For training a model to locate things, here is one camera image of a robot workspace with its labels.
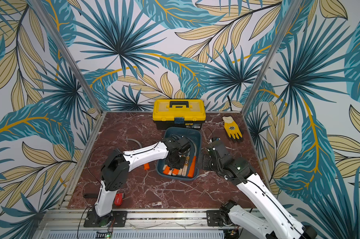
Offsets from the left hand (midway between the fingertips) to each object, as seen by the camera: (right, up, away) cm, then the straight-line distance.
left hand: (178, 169), depth 85 cm
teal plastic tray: (+11, +17, +16) cm, 26 cm away
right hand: (+13, +8, -13) cm, 20 cm away
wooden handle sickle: (+4, -1, +3) cm, 5 cm away
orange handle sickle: (+8, -2, +3) cm, 9 cm away
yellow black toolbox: (-2, +33, +12) cm, 35 cm away
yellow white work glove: (+38, +23, +22) cm, 50 cm away
